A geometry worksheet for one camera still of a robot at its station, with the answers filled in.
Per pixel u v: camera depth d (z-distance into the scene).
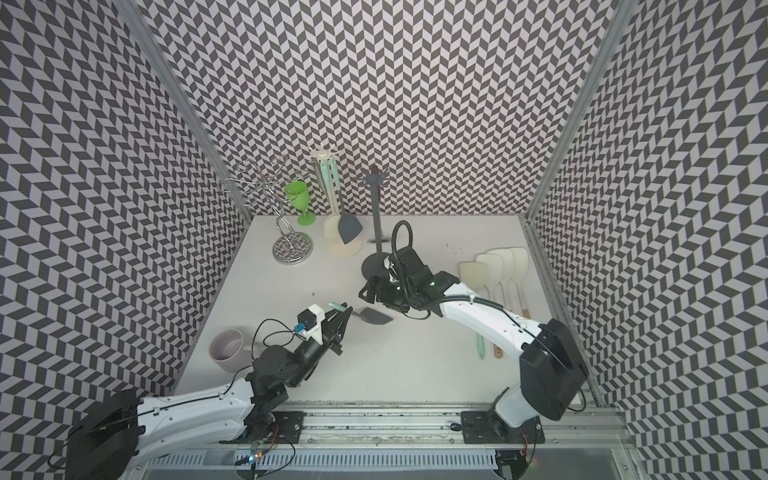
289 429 0.71
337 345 0.63
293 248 1.09
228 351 0.81
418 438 0.71
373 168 0.75
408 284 0.61
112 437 0.40
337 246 0.99
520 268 1.00
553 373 0.41
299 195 1.02
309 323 0.58
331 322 0.65
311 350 0.62
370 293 0.70
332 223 0.96
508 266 0.99
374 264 0.99
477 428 0.71
